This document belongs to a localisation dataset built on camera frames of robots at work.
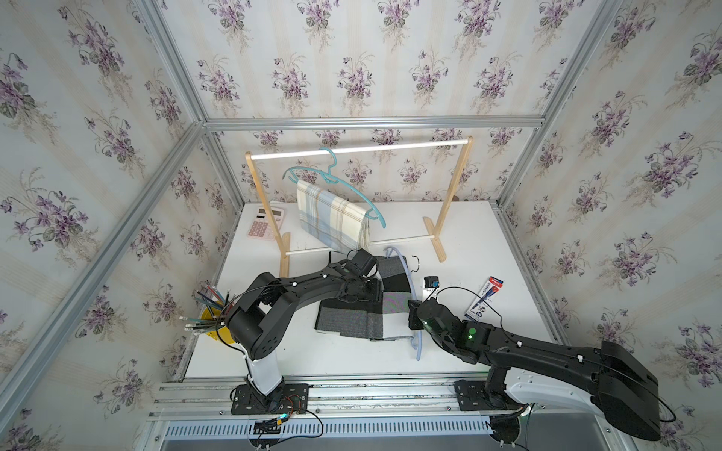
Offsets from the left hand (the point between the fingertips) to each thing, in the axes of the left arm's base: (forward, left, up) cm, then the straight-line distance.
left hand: (380, 299), depth 89 cm
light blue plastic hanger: (-13, -10, +1) cm, 16 cm away
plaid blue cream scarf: (+18, +16, +18) cm, 30 cm away
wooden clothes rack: (+26, -23, 0) cm, 35 cm away
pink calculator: (+32, +46, -2) cm, 57 cm away
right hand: (-5, -8, +6) cm, 11 cm away
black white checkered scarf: (-6, -3, -1) cm, 7 cm away
